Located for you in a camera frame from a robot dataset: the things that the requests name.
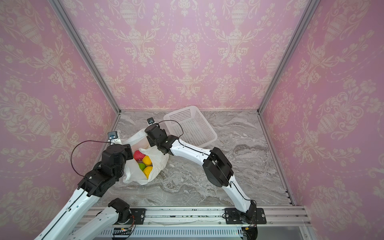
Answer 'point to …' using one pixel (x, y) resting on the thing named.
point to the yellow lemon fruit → (147, 161)
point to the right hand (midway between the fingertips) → (154, 132)
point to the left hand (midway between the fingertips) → (124, 143)
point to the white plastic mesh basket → (196, 130)
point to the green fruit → (141, 166)
